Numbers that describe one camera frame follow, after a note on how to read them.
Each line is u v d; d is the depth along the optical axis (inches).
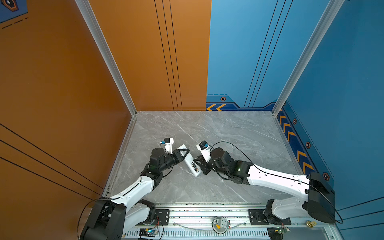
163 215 29.1
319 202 15.4
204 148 25.2
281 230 27.5
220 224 25.7
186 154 30.5
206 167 25.8
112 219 16.1
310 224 27.5
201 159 26.3
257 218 28.5
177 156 28.5
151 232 27.6
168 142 29.9
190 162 30.4
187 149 31.2
